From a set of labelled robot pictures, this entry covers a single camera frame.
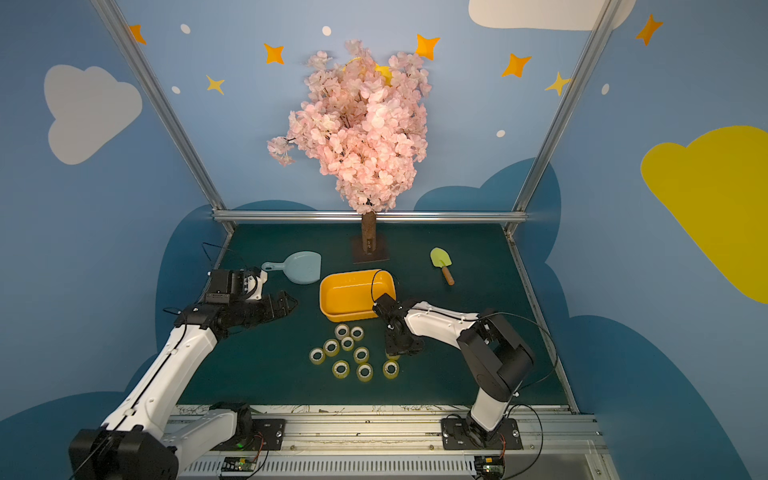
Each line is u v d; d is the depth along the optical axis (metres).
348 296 1.03
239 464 0.72
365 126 0.64
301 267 1.08
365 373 0.84
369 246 1.10
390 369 0.85
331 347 0.89
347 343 0.90
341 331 0.93
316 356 0.87
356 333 0.92
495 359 0.47
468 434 0.66
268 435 0.74
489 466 0.73
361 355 0.88
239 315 0.66
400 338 0.77
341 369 0.84
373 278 1.02
